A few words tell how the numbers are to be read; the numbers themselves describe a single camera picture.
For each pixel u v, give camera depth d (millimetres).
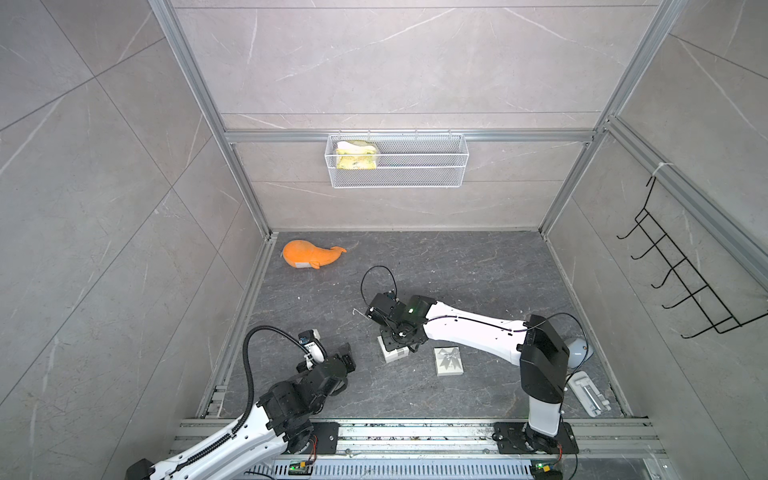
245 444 504
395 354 835
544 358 450
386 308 627
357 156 874
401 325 582
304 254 1039
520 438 730
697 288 627
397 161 1005
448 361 835
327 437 730
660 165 696
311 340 678
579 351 798
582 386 804
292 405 560
